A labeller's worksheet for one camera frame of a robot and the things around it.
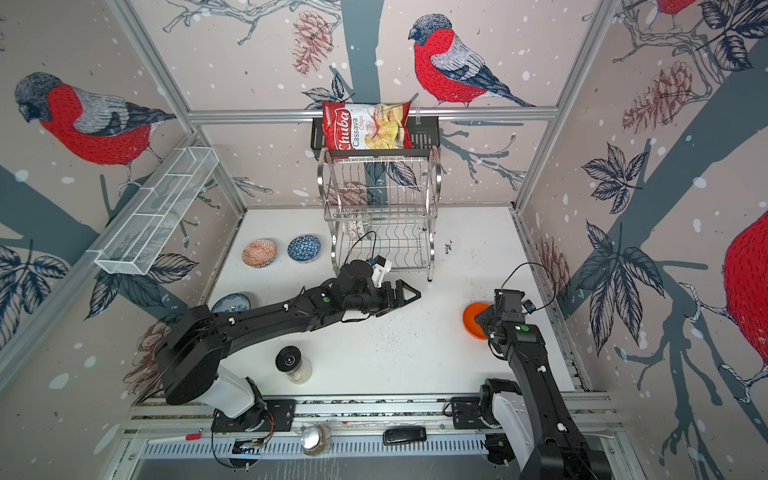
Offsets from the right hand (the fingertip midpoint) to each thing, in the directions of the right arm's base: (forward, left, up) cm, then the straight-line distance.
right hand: (484, 325), depth 83 cm
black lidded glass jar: (-14, +51, +7) cm, 53 cm away
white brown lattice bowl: (+28, +41, +9) cm, 51 cm away
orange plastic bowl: (+4, +3, -2) cm, 6 cm away
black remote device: (-27, +22, -1) cm, 35 cm away
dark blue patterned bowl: (+27, +60, -2) cm, 66 cm away
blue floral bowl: (+4, +77, +1) cm, 77 cm away
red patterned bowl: (+25, +77, -2) cm, 81 cm away
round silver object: (-30, +41, +7) cm, 51 cm away
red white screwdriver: (-30, +74, -2) cm, 80 cm away
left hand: (-1, +20, +14) cm, 25 cm away
